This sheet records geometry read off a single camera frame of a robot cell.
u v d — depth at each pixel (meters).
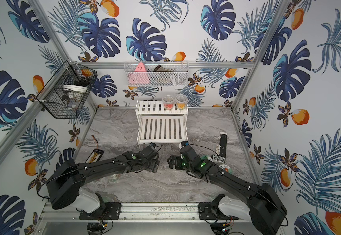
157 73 0.92
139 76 0.90
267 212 0.40
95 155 0.92
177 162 0.72
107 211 0.72
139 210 0.76
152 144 0.79
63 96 0.91
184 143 0.75
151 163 0.76
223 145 0.98
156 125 0.95
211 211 0.66
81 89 0.81
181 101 0.78
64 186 0.43
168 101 0.79
